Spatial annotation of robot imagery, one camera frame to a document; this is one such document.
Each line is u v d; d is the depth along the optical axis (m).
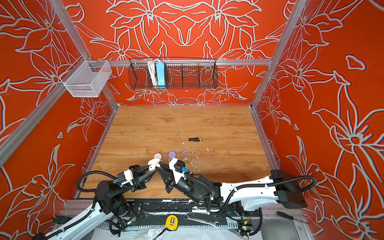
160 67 0.89
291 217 0.70
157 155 0.90
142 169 0.59
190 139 0.98
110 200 0.58
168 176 0.51
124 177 0.51
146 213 0.72
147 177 0.58
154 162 0.60
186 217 0.71
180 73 0.98
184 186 0.51
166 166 0.56
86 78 0.92
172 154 0.92
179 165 0.47
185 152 0.92
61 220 0.69
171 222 0.68
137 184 0.57
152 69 0.88
